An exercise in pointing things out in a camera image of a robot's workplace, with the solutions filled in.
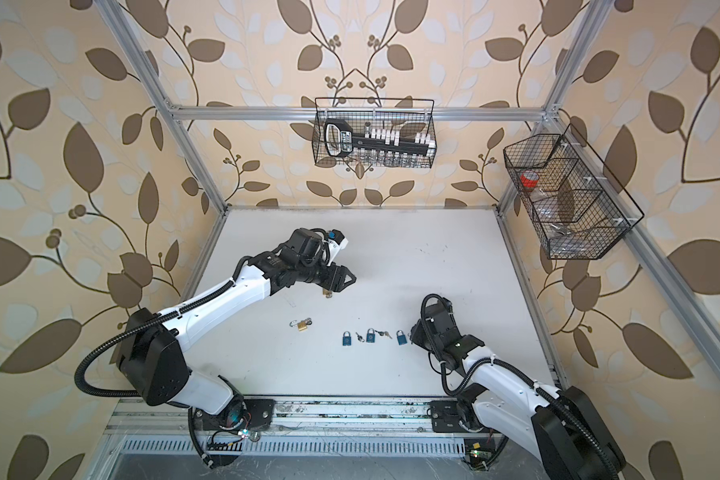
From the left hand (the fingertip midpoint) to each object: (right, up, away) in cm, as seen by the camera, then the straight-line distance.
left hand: (350, 272), depth 80 cm
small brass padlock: (-15, -17, +9) cm, 25 cm away
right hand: (+18, -19, +7) cm, 27 cm away
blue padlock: (+15, -20, +7) cm, 26 cm away
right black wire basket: (+57, +17, -7) cm, 60 cm away
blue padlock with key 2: (+6, -20, +7) cm, 22 cm away
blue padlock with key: (-1, -20, +7) cm, 22 cm away
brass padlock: (-9, -9, +16) cm, 20 cm away
